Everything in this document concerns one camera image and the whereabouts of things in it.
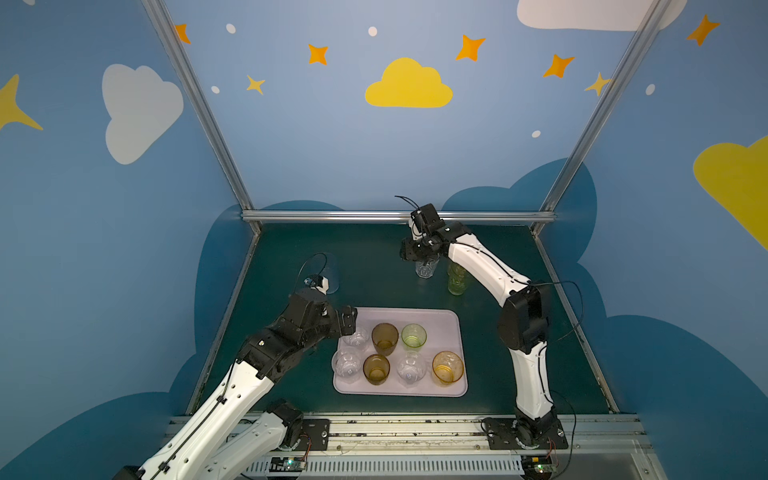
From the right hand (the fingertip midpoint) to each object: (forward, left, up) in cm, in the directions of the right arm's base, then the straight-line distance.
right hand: (409, 249), depth 93 cm
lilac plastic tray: (-27, +1, -16) cm, 31 cm away
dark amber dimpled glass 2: (-33, +9, -15) cm, 37 cm away
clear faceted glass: (-24, +14, -15) cm, 32 cm away
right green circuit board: (-53, -33, -17) cm, 64 cm away
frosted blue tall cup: (-3, +27, -7) cm, 28 cm away
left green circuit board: (-56, +28, -16) cm, 65 cm away
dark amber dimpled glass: (-24, +7, -13) cm, 28 cm away
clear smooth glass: (+4, -7, -16) cm, 18 cm away
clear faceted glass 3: (-32, -2, -16) cm, 36 cm away
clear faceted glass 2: (-32, +17, -16) cm, 39 cm away
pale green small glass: (-23, -2, -15) cm, 27 cm away
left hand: (-26, +16, +4) cm, 31 cm away
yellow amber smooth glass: (-31, -12, -15) cm, 37 cm away
